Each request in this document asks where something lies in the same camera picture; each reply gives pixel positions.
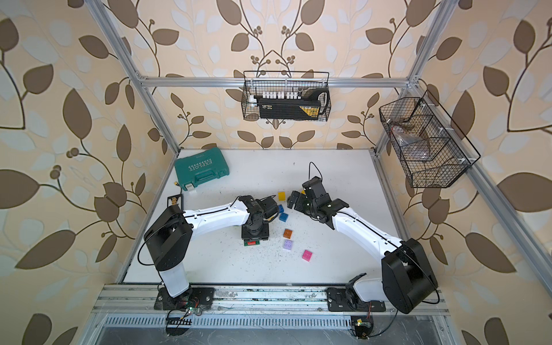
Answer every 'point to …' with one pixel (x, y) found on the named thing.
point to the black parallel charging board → (175, 200)
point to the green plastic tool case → (196, 169)
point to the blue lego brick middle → (283, 217)
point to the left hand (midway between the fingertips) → (263, 240)
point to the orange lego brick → (287, 233)
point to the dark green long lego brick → (251, 243)
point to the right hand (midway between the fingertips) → (296, 203)
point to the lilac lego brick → (287, 244)
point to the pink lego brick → (307, 255)
